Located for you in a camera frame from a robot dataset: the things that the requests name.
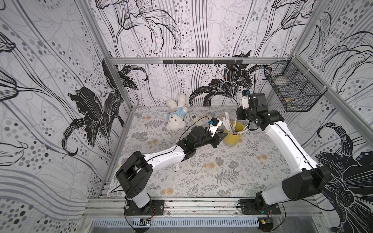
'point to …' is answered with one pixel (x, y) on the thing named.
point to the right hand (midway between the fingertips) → (241, 108)
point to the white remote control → (187, 122)
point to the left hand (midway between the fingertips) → (225, 134)
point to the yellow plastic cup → (233, 140)
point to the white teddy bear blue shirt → (175, 120)
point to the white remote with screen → (195, 118)
